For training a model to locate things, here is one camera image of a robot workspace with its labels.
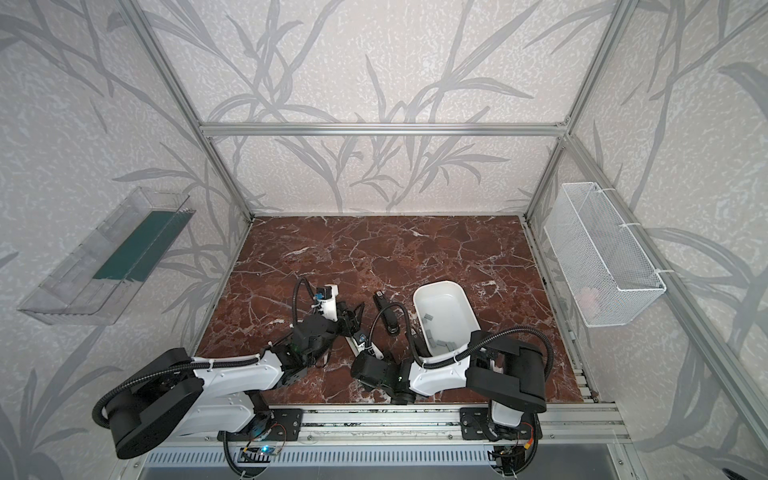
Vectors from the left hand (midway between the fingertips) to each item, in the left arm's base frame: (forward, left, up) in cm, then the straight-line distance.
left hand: (362, 297), depth 83 cm
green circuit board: (-35, +21, -11) cm, 42 cm away
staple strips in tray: (-10, -26, -12) cm, 30 cm away
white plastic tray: (-2, -24, -12) cm, 27 cm away
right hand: (-12, 0, -11) cm, 16 cm away
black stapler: (+1, -7, -11) cm, 13 cm away
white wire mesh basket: (-6, -54, +23) cm, 59 cm away
